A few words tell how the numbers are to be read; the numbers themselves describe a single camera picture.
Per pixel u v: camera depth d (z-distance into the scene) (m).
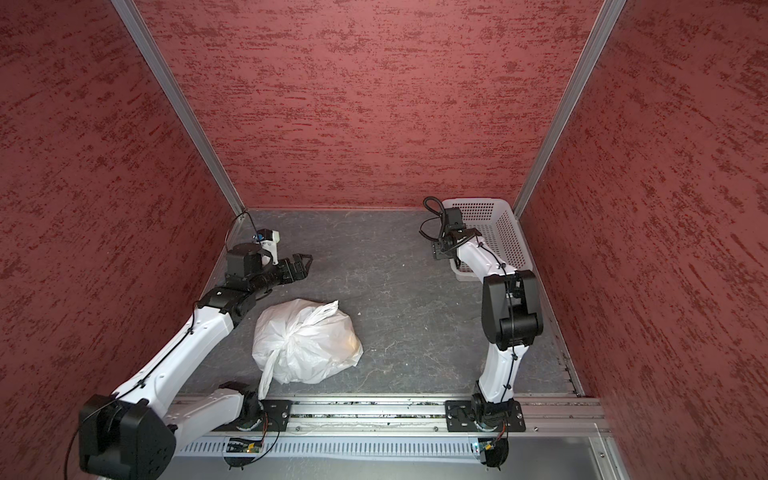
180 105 0.89
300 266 0.73
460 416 0.74
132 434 0.38
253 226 1.22
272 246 0.72
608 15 0.71
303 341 0.74
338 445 0.71
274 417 0.75
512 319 0.50
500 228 1.12
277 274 0.72
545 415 0.76
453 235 0.71
